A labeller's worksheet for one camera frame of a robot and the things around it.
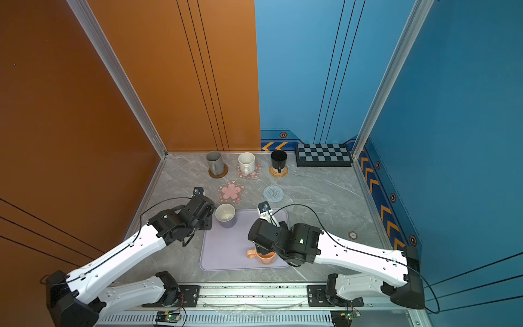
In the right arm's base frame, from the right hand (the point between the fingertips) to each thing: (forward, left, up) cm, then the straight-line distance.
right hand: (260, 236), depth 69 cm
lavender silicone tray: (+4, +16, -23) cm, 28 cm away
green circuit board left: (-21, +32, -20) cm, 43 cm away
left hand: (+10, +21, -4) cm, 24 cm away
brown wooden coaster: (+41, +22, -17) cm, 50 cm away
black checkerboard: (+55, -34, -16) cm, 66 cm away
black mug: (+47, -8, -12) cm, 49 cm away
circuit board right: (-20, -31, -19) cm, 41 cm away
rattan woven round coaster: (+41, -8, -17) cm, 45 cm away
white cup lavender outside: (+17, +18, -15) cm, 29 cm away
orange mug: (-4, -2, -9) cm, 10 cm away
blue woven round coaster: (+30, -5, -18) cm, 35 cm away
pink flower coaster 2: (+31, +17, -18) cm, 40 cm away
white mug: (+42, +9, -9) cm, 44 cm away
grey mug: (+42, +24, -8) cm, 49 cm away
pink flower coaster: (+41, +6, -17) cm, 45 cm away
